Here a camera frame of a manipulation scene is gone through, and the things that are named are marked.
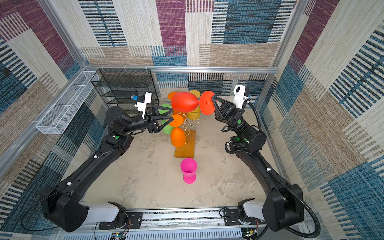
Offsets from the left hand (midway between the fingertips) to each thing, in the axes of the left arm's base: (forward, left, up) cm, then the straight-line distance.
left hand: (172, 114), depth 58 cm
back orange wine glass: (+25, +4, -11) cm, 28 cm away
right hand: (-5, -13, +10) cm, 17 cm away
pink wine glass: (-6, -6, -35) cm, 36 cm away
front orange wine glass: (+4, 0, -19) cm, 20 cm away
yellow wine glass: (+21, -10, -23) cm, 33 cm away
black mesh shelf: (+48, +44, -22) cm, 68 cm away
